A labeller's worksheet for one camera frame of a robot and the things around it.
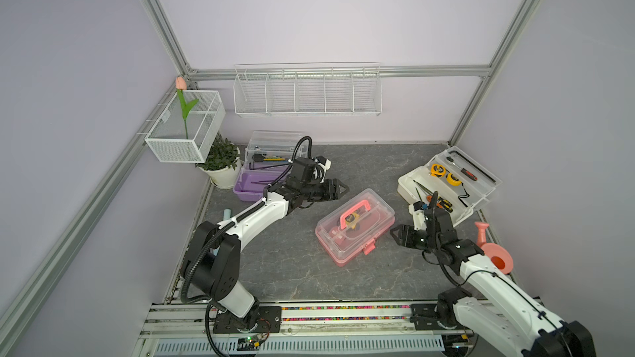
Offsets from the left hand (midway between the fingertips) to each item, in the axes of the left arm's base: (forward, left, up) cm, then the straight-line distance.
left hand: (344, 192), depth 82 cm
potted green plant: (+18, +44, -3) cm, 48 cm away
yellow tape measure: (+13, -40, -9) cm, 43 cm away
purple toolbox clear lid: (+31, +29, -10) cm, 44 cm away
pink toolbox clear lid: (-5, -6, -10) cm, 13 cm away
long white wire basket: (+48, +10, +8) cm, 50 cm away
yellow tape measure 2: (+8, -44, -8) cm, 46 cm away
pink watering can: (-22, -45, -7) cm, 51 cm away
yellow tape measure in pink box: (-5, -3, -10) cm, 11 cm away
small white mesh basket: (+12, +54, +16) cm, 57 cm away
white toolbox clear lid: (+5, -53, -7) cm, 53 cm away
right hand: (-10, -18, -10) cm, 23 cm away
